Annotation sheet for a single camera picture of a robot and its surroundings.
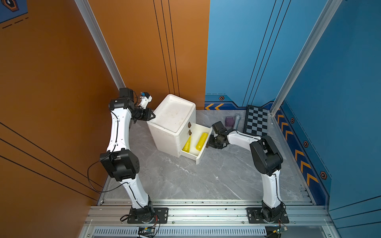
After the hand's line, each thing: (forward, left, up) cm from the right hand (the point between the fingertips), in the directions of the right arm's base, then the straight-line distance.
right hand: (208, 144), depth 100 cm
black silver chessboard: (+20, -37, +2) cm, 42 cm away
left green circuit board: (-48, +32, -4) cm, 58 cm away
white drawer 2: (-9, +16, +20) cm, 27 cm away
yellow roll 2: (-3, +6, +5) cm, 8 cm away
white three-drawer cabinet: (-8, +26, +14) cm, 31 cm away
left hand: (+4, +33, +26) cm, 42 cm away
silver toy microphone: (+21, -23, +2) cm, 31 cm away
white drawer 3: (0, +8, +2) cm, 8 cm away
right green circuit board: (-47, -32, -1) cm, 57 cm away
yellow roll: (-5, +14, +4) cm, 16 cm away
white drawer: (+1, +20, +23) cm, 31 cm away
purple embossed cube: (+17, -16, +4) cm, 24 cm away
